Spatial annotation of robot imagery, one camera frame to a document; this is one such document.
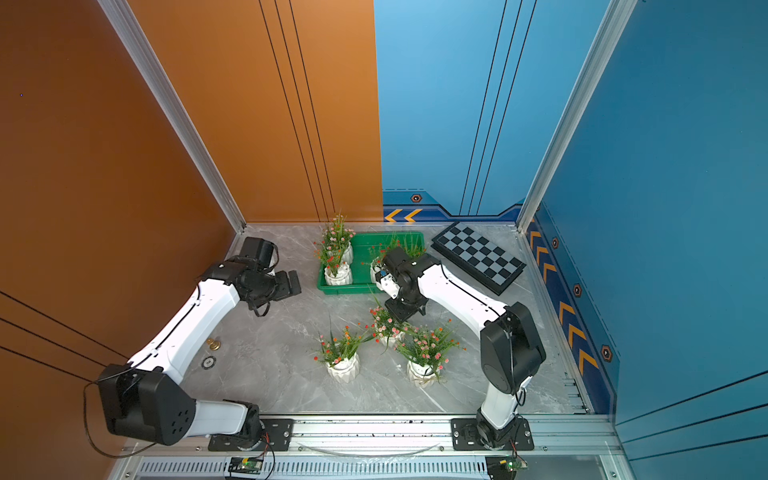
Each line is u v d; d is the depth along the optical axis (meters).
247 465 0.71
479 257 1.06
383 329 0.74
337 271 0.96
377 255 0.97
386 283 0.79
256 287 0.61
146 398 0.40
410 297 0.70
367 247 1.13
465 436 0.72
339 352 0.77
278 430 0.74
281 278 0.74
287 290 0.74
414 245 1.12
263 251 0.65
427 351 0.72
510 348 0.47
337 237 0.97
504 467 0.70
